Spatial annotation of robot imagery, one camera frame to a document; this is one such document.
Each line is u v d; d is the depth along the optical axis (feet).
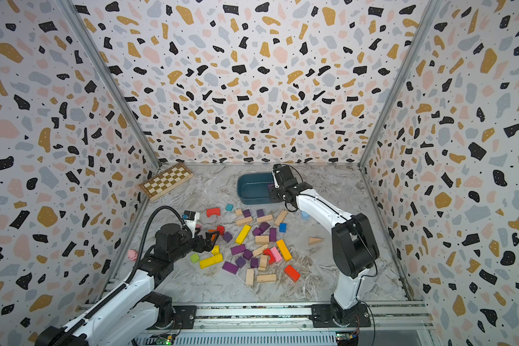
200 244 2.40
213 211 3.37
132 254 2.82
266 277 2.69
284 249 2.95
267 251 2.89
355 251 1.57
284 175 2.32
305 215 3.29
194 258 2.85
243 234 3.11
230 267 2.81
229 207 3.39
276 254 2.88
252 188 3.70
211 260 2.81
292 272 2.70
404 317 2.50
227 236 3.03
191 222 2.43
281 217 3.28
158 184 3.58
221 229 3.13
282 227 3.18
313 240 3.01
